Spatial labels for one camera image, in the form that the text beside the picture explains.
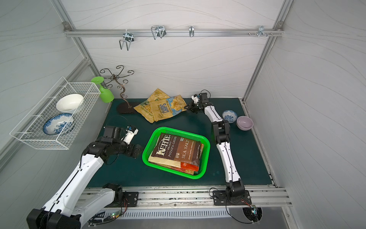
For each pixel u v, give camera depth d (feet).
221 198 2.41
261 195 2.52
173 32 2.58
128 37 2.57
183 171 2.54
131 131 2.28
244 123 3.37
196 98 3.54
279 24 2.52
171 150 2.75
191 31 2.59
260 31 2.51
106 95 3.10
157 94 3.95
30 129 1.88
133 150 2.25
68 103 2.36
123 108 3.77
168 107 3.77
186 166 2.56
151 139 2.87
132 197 2.42
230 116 3.53
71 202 1.37
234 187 2.13
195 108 3.38
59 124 2.13
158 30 2.50
